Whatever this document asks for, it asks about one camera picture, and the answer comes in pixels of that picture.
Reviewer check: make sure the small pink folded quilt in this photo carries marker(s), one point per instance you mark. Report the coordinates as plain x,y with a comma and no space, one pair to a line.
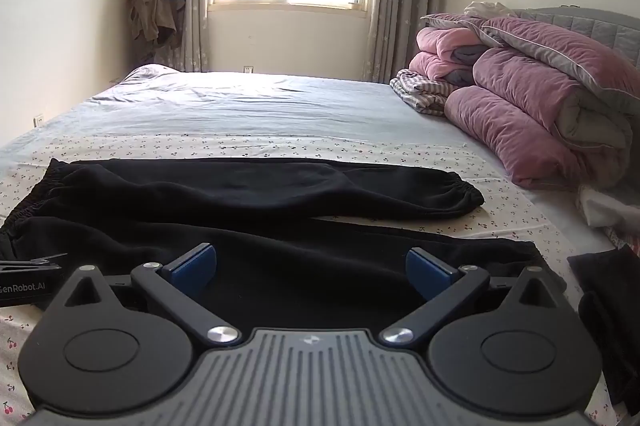
440,51

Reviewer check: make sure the white wall socket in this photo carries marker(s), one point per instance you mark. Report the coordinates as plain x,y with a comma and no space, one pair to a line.
248,69
38,121

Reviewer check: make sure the large pink grey quilt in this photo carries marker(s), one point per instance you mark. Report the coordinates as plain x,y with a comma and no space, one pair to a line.
540,106

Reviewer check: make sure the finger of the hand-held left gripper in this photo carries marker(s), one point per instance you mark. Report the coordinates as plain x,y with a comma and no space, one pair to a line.
35,260

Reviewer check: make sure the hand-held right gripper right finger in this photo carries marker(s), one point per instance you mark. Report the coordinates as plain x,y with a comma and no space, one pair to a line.
425,271

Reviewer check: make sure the striped folded blanket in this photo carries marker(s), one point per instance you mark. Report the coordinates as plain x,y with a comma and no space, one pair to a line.
420,88

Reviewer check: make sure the black pants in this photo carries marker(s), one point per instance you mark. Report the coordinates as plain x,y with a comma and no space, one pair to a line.
250,193

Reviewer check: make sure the grey quilted headboard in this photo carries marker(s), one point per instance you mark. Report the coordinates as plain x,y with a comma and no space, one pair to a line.
585,23

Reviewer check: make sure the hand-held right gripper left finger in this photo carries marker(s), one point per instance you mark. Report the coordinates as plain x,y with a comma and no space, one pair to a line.
192,268

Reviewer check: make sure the bed with light blue sheet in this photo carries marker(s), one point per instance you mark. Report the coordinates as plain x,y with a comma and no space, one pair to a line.
260,106

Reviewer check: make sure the white crumpled cloth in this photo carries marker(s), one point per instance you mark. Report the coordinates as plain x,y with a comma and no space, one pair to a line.
607,208

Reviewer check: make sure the dark cloth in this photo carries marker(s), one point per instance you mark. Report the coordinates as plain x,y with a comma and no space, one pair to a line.
607,306

